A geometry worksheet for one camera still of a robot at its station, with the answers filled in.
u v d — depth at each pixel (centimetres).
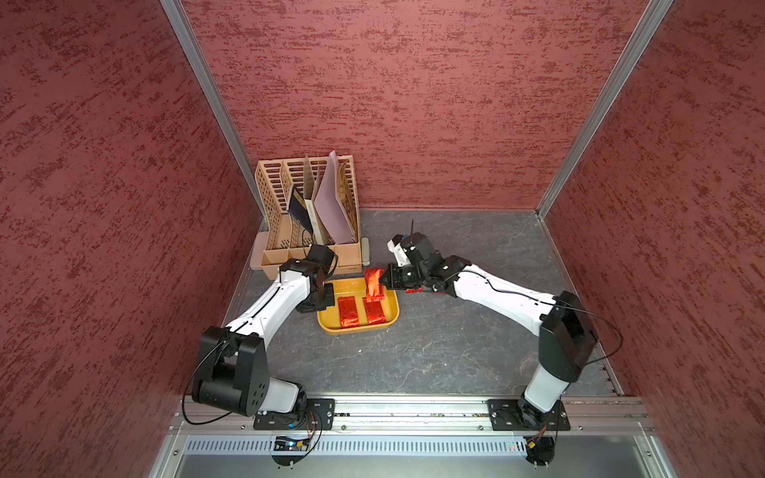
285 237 114
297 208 97
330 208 91
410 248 63
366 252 103
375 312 89
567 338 45
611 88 84
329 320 87
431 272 63
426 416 76
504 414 74
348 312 90
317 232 93
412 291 97
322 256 70
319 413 74
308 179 96
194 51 77
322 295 70
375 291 81
